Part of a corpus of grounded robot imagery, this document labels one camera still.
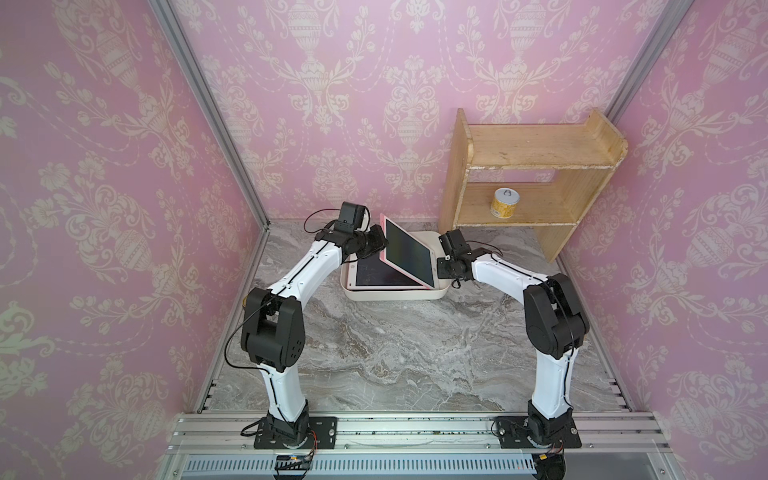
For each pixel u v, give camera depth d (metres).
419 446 0.73
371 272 1.03
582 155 0.79
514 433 0.73
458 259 0.74
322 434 0.74
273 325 0.49
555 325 0.52
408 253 1.00
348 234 0.70
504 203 0.90
